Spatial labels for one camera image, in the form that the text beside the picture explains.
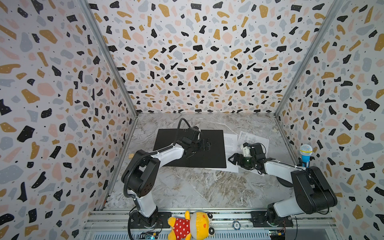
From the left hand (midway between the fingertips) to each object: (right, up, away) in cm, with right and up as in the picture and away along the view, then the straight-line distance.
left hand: (207, 143), depth 90 cm
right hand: (+15, -9, +1) cm, 17 cm away
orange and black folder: (+5, -10, +4) cm, 12 cm away
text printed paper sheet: (+17, -3, +13) cm, 22 cm away
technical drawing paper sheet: (+28, +2, +19) cm, 34 cm away
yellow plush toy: (-5, -33, -24) cm, 42 cm away
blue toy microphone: (+48, -2, -17) cm, 51 cm away
